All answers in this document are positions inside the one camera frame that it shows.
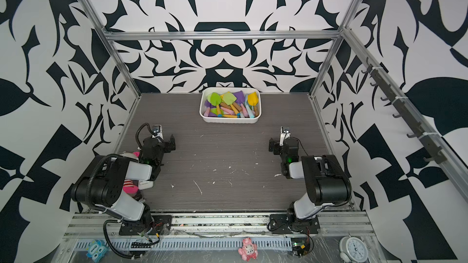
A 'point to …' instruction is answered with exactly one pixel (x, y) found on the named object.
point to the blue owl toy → (97, 250)
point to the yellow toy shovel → (253, 98)
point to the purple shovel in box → (241, 97)
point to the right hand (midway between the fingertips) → (281, 135)
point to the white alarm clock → (353, 249)
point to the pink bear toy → (249, 250)
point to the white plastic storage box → (230, 105)
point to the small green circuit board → (300, 245)
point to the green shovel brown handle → (230, 99)
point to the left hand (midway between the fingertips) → (159, 133)
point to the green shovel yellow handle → (216, 100)
